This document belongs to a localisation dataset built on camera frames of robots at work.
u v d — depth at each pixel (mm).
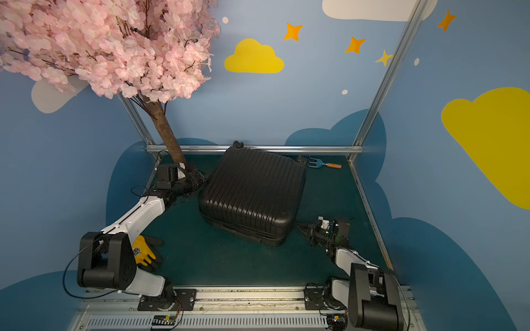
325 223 841
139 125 1048
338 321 733
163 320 728
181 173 769
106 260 431
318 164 1190
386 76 868
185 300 739
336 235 703
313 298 745
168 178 678
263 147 1325
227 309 733
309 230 781
